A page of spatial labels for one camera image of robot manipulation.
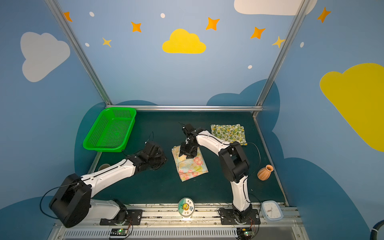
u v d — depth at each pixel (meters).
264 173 0.82
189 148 0.80
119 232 0.70
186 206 0.71
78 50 0.83
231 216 0.75
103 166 0.88
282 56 0.87
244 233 0.71
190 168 0.88
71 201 0.42
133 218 0.74
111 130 1.12
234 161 0.53
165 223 0.74
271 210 0.75
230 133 1.08
